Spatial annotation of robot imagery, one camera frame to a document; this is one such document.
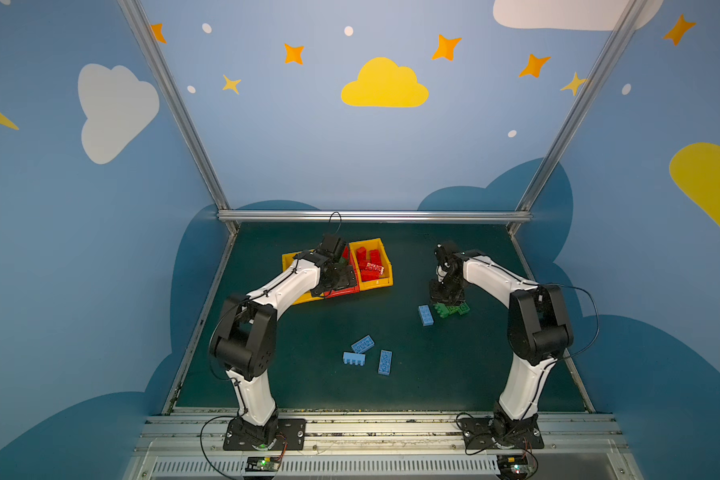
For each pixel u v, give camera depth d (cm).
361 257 108
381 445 73
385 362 89
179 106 85
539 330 51
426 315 96
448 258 78
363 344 90
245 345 48
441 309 96
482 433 75
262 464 71
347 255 105
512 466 71
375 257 108
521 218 117
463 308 96
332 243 75
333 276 71
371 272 102
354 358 85
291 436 75
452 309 96
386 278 102
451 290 82
